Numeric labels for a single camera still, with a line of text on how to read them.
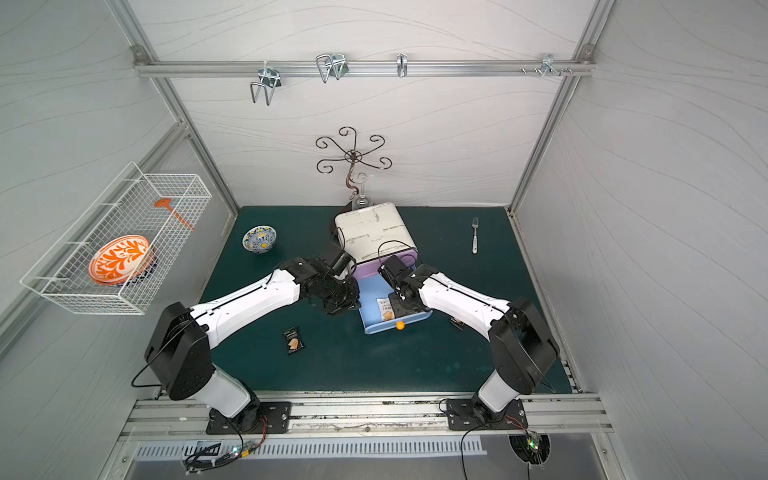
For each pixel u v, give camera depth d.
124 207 0.70
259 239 1.09
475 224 1.16
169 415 0.75
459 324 0.88
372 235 0.84
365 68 0.78
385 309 0.84
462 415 0.74
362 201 0.93
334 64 0.76
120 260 0.64
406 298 0.61
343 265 0.68
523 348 0.44
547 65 0.77
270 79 0.78
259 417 0.68
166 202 0.79
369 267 0.78
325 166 0.88
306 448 0.70
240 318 0.49
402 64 0.75
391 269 0.68
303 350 0.84
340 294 0.71
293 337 0.86
